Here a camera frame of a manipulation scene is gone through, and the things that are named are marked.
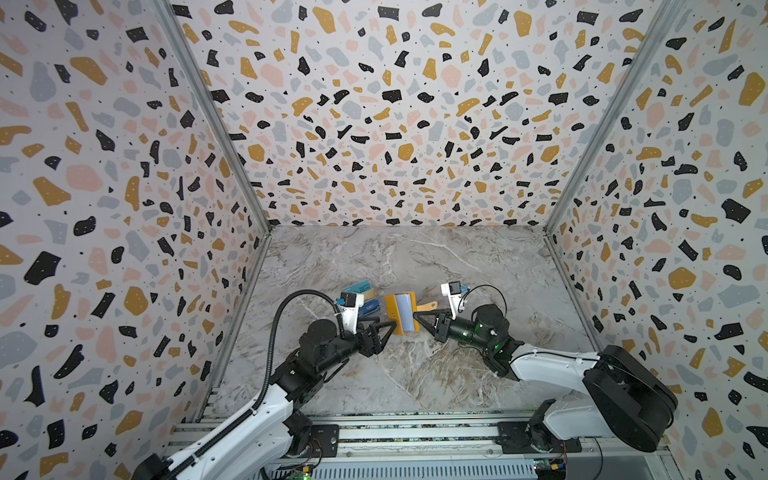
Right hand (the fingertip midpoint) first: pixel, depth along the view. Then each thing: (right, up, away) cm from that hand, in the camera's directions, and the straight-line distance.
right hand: (415, 315), depth 74 cm
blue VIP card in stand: (-14, -2, +20) cm, 25 cm away
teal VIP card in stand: (-17, +4, +24) cm, 30 cm away
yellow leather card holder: (-5, +1, -1) cm, 6 cm away
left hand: (-5, -1, -2) cm, 6 cm away
